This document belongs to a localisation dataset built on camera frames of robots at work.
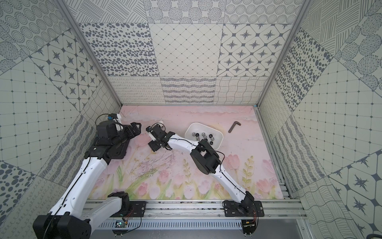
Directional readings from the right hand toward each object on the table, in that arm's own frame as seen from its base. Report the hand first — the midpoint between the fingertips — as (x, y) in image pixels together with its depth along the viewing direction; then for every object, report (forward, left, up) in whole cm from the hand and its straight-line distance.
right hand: (156, 143), depth 98 cm
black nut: (+8, -27, -1) cm, 29 cm away
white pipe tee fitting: (+17, -1, +2) cm, 18 cm away
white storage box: (+10, -28, -1) cm, 30 cm away
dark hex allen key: (+16, -54, -1) cm, 56 cm away
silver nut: (+5, -28, -1) cm, 29 cm away
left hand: (-3, +7, +24) cm, 25 cm away
